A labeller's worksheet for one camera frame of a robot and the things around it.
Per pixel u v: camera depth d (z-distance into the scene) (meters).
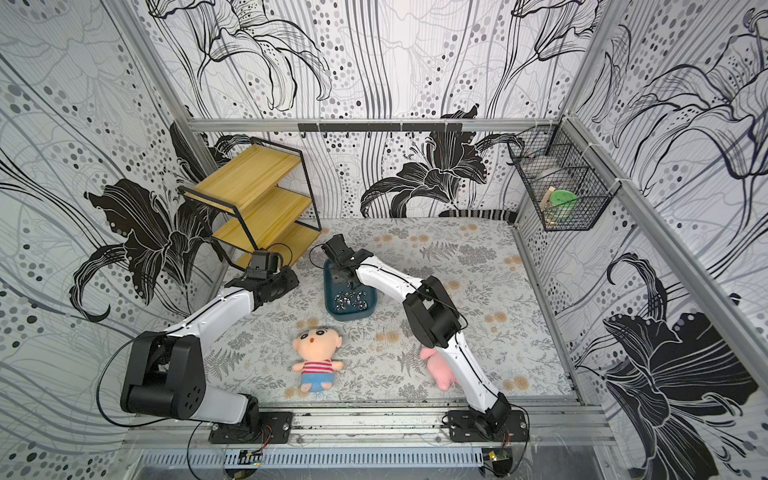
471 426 0.68
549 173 0.79
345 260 0.75
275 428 0.73
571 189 0.80
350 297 0.96
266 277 0.69
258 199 0.81
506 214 1.19
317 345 0.80
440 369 0.76
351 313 0.91
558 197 0.79
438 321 0.59
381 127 0.91
